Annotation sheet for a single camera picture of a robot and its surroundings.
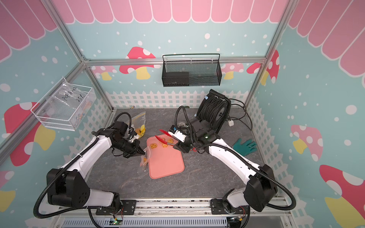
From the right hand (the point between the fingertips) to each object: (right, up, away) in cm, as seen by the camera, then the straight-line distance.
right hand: (177, 142), depth 78 cm
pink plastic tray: (-9, -14, +14) cm, 22 cm away
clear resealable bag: (-29, +10, +23) cm, 39 cm away
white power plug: (+38, +10, +28) cm, 49 cm away
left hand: (-19, -7, +1) cm, 20 cm away
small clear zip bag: (-20, -11, +8) cm, 24 cm away
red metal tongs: (-5, +4, +1) cm, 6 cm away
